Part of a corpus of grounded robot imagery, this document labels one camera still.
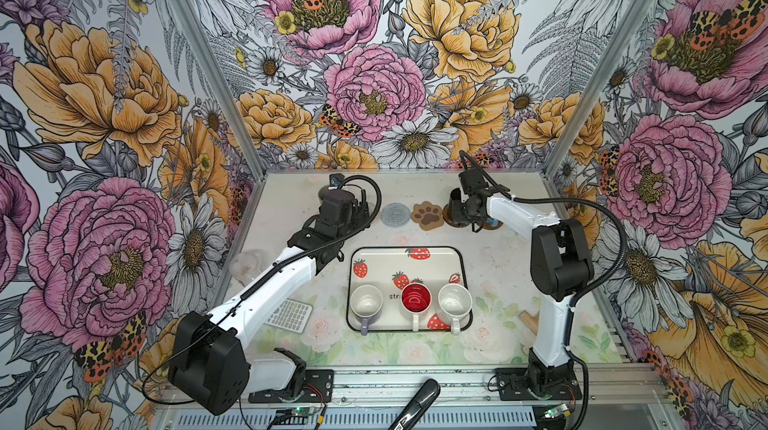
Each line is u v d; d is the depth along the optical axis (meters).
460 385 0.76
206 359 0.40
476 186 0.80
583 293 0.54
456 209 0.99
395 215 1.08
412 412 0.67
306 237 0.58
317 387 0.73
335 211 0.61
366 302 0.87
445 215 1.08
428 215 1.09
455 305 0.86
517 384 0.74
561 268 0.54
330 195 0.62
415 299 0.87
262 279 0.48
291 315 0.85
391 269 0.95
